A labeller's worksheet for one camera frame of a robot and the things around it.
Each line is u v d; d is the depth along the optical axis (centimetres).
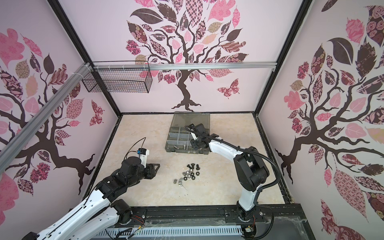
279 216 73
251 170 47
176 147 98
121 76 95
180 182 84
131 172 57
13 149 51
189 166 90
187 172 88
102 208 49
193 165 91
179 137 103
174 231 70
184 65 94
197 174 88
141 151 67
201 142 69
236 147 52
